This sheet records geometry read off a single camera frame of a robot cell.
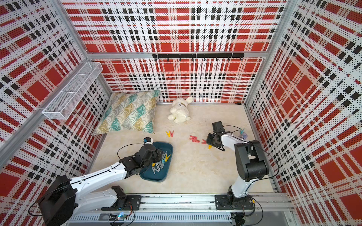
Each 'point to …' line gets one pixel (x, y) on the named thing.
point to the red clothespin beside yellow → (171, 133)
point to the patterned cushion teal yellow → (129, 113)
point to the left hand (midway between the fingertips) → (163, 152)
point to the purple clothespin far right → (244, 136)
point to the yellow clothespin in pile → (209, 147)
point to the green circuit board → (121, 216)
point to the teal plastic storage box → (164, 167)
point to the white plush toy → (179, 110)
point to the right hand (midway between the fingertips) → (211, 140)
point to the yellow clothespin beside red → (168, 133)
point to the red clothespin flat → (194, 138)
